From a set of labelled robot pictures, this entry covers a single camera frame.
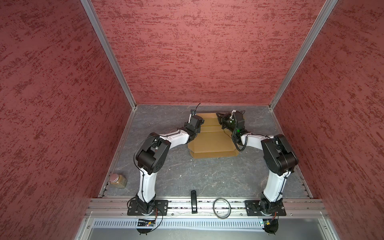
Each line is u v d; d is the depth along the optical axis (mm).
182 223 709
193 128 774
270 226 710
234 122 738
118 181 743
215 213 724
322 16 741
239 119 774
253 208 740
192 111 852
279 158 516
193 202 730
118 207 759
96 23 763
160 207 742
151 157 517
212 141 967
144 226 723
